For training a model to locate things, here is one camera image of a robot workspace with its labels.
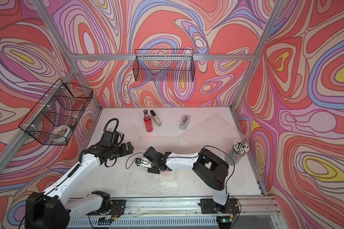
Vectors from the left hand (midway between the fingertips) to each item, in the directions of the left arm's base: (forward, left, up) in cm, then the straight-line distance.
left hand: (128, 150), depth 83 cm
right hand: (-6, -14, -10) cm, 18 cm away
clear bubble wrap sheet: (-15, -7, -11) cm, 20 cm away
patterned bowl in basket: (+2, +30, +17) cm, 35 cm away
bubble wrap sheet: (+21, -57, -11) cm, 62 cm away
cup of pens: (-3, -62, +8) cm, 63 cm away
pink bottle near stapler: (+21, -9, +2) cm, 23 cm away
